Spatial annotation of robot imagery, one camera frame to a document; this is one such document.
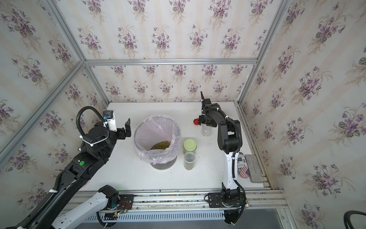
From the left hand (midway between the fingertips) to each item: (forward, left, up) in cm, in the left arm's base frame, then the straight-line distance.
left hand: (118, 120), depth 66 cm
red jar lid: (+24, -41, -33) cm, 58 cm away
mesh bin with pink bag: (+2, -15, -21) cm, 26 cm away
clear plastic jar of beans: (+12, -47, -27) cm, 56 cm away
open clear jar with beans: (-7, -35, -31) cm, 47 cm away
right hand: (+20, -50, -30) cm, 62 cm away
